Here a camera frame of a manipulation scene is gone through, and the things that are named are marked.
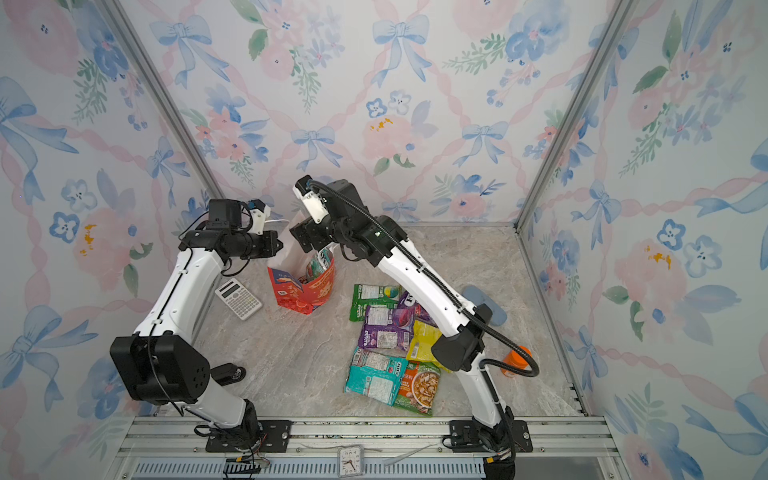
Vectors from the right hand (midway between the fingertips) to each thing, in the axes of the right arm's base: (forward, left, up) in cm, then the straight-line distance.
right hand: (307, 217), depth 71 cm
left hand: (+3, +10, -12) cm, 16 cm away
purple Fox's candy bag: (-2, -25, -33) cm, 42 cm away
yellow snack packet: (-18, -28, -34) cm, 48 cm away
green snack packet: (0, -14, -35) cm, 37 cm away
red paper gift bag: (-7, +4, -16) cm, 18 cm away
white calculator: (-2, +29, -35) cm, 46 cm away
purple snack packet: (-11, -19, -34) cm, 41 cm away
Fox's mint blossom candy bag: (+4, +1, -21) cm, 22 cm away
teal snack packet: (-26, -16, -35) cm, 46 cm away
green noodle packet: (-28, -27, -36) cm, 53 cm away
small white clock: (-45, -11, -35) cm, 58 cm away
